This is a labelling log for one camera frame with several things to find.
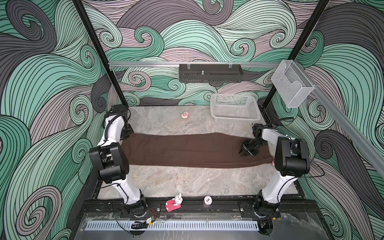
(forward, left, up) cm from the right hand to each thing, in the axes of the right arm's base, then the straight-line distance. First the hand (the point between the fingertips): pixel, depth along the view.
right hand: (240, 152), depth 93 cm
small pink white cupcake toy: (+29, +36, +3) cm, 46 cm away
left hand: (+3, +71, +14) cm, 72 cm away
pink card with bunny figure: (-30, +39, +5) cm, 50 cm away
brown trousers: (0, +14, +3) cm, 15 cm away
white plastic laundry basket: (+39, -4, 0) cm, 39 cm away
